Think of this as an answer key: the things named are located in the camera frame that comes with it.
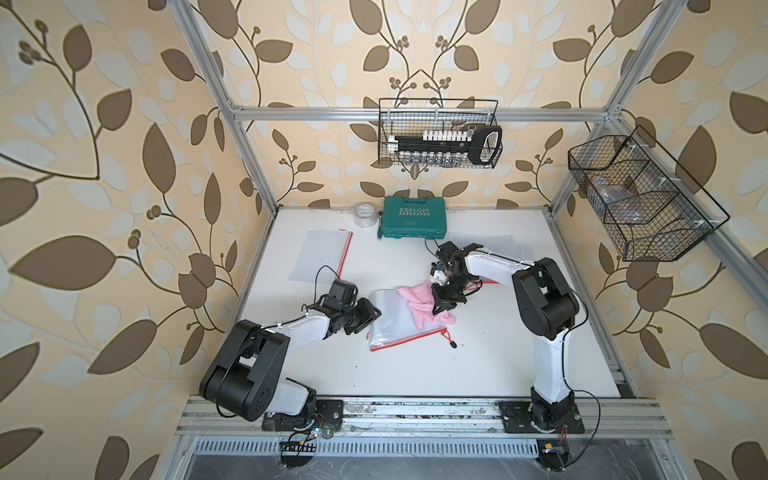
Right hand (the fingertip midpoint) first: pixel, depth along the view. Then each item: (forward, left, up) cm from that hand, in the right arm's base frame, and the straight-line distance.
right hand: (436, 312), depth 93 cm
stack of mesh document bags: (+23, +39, +1) cm, 45 cm away
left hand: (-2, +19, +4) cm, 19 cm away
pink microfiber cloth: (+2, +5, +3) cm, 6 cm away
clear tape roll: (+42, +24, +2) cm, 48 cm away
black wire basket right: (+8, -52, +35) cm, 63 cm away
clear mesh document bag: (-4, +14, +2) cm, 15 cm away
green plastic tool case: (+36, +5, +6) cm, 37 cm away
